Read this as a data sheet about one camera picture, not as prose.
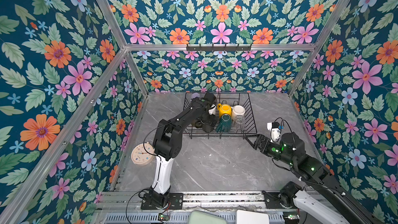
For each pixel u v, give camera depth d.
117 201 0.75
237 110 0.98
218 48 0.93
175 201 0.73
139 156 0.86
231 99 1.17
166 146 0.54
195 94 0.99
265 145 0.59
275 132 0.64
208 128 0.95
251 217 0.66
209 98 0.77
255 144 0.60
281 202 0.72
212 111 0.85
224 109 0.95
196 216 0.68
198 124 0.95
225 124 0.90
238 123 0.91
